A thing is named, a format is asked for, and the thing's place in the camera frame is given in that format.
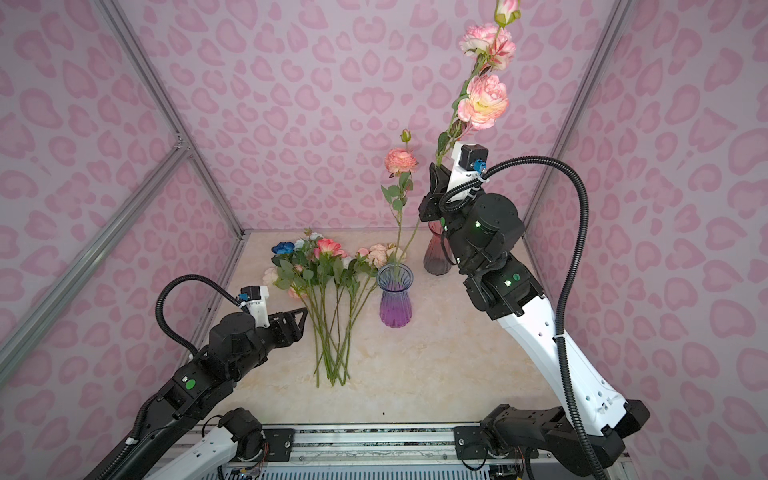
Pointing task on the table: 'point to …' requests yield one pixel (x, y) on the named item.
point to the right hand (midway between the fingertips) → (432, 161)
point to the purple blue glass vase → (394, 280)
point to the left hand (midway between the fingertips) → (297, 308)
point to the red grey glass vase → (436, 260)
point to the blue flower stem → (283, 248)
